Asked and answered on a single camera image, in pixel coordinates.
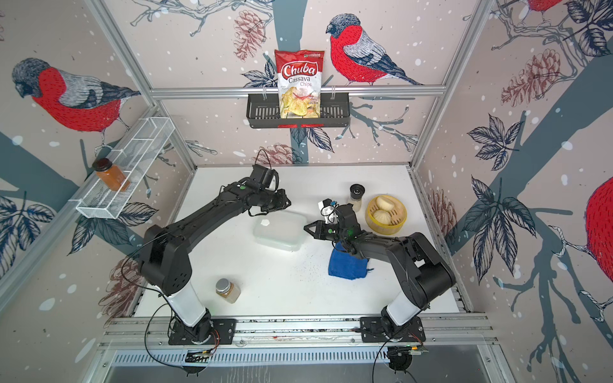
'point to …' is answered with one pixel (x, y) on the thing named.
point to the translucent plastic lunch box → (282, 230)
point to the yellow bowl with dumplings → (385, 214)
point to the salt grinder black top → (357, 191)
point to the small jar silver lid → (227, 290)
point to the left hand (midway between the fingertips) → (294, 198)
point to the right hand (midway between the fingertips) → (305, 228)
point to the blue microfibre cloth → (342, 264)
